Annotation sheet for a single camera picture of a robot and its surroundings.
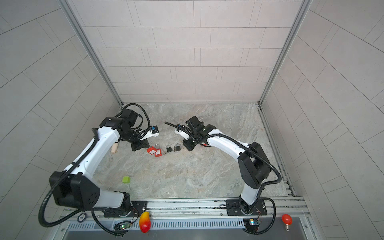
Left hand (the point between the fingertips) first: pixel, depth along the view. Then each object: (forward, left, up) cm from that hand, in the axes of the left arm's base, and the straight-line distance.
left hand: (151, 141), depth 78 cm
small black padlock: (+3, -13, -15) cm, 20 cm away
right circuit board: (-35, -50, -15) cm, 63 cm away
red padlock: (-4, -1, -2) cm, 5 cm away
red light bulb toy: (-33, -66, -12) cm, 75 cm away
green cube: (-16, +13, -13) cm, 24 cm away
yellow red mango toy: (-35, -2, -11) cm, 37 cm away
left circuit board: (-35, +7, -11) cm, 38 cm away
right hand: (+1, -17, -6) cm, 18 cm away
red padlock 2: (0, -2, -13) cm, 13 cm away
